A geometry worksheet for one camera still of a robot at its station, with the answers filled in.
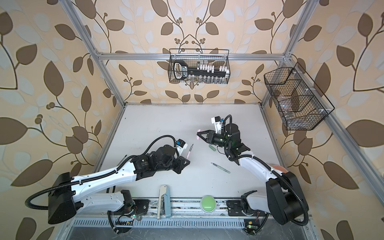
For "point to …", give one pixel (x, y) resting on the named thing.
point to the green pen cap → (212, 147)
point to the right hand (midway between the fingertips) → (198, 135)
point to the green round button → (208, 204)
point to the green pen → (220, 168)
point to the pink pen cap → (198, 137)
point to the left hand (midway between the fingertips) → (191, 162)
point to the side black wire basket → (302, 105)
